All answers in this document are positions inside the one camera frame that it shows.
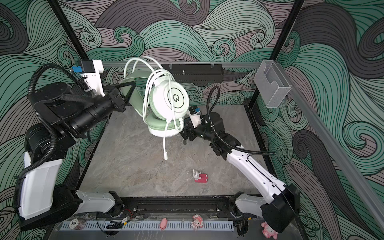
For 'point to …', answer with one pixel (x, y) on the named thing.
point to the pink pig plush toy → (268, 231)
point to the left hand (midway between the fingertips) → (134, 81)
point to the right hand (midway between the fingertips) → (181, 124)
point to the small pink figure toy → (163, 224)
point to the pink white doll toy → (197, 222)
